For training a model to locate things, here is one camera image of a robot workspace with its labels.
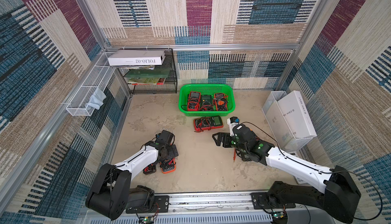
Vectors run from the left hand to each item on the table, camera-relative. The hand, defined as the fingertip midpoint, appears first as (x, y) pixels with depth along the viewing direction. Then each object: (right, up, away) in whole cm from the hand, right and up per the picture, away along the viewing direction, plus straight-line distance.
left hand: (169, 154), depth 89 cm
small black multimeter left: (-8, -5, -9) cm, 13 cm away
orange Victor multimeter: (+1, -4, -8) cm, 9 cm away
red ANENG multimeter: (+23, +17, +9) cm, 30 cm away
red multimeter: (+14, +30, +15) cm, 37 cm away
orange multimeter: (+32, +31, +19) cm, 48 cm away
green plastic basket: (+6, +36, +22) cm, 43 cm away
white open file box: (+63, +22, +3) cm, 66 cm away
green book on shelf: (-14, +46, +5) cm, 48 cm away
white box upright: (+69, +23, -6) cm, 73 cm away
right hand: (+27, +13, -9) cm, 31 cm away
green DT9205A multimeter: (+23, +30, +20) cm, 43 cm away
